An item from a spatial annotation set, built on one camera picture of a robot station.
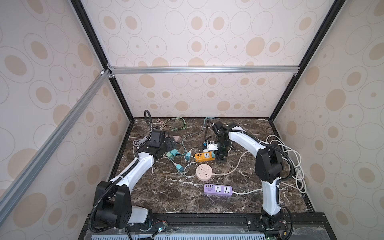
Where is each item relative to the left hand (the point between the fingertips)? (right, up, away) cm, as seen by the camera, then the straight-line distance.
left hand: (172, 140), depth 86 cm
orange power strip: (+19, -11, +8) cm, 23 cm away
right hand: (+28, -8, +6) cm, 30 cm away
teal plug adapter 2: (-2, -9, +11) cm, 14 cm away
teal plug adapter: (+9, -11, +7) cm, 16 cm away
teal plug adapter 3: (+4, -17, +3) cm, 18 cm away
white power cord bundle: (+74, -26, +1) cm, 79 cm away
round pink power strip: (+19, -19, +3) cm, 27 cm away
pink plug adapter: (+1, 0, +19) cm, 19 cm away
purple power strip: (+26, -27, -5) cm, 38 cm away
